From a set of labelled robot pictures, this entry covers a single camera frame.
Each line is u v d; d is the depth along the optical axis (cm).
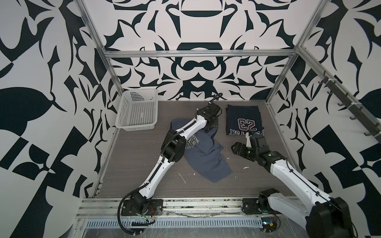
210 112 82
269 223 71
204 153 87
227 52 96
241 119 105
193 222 65
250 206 74
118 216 69
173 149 64
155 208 74
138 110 114
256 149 64
